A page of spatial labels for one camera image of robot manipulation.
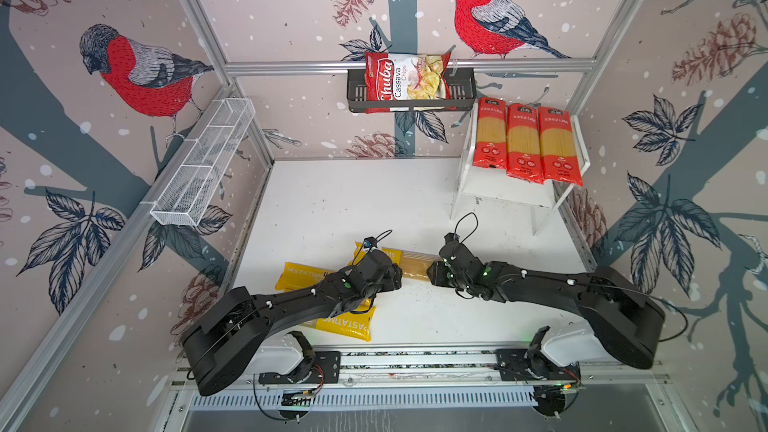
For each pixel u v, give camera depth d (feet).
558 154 2.42
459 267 2.20
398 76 2.87
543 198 2.90
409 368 2.45
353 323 2.56
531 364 2.15
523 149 2.44
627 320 1.41
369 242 2.57
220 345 1.35
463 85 3.12
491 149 2.43
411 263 2.95
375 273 2.16
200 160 2.59
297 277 2.92
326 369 2.40
